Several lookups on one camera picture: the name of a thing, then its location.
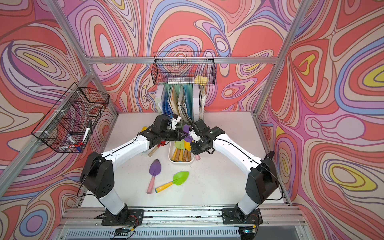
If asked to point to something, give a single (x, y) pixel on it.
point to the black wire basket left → (68, 126)
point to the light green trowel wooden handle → (179, 152)
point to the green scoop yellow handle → (179, 178)
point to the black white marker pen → (87, 131)
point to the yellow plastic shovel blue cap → (143, 129)
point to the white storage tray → (171, 149)
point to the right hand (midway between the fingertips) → (197, 153)
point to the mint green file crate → (187, 101)
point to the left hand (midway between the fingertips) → (189, 134)
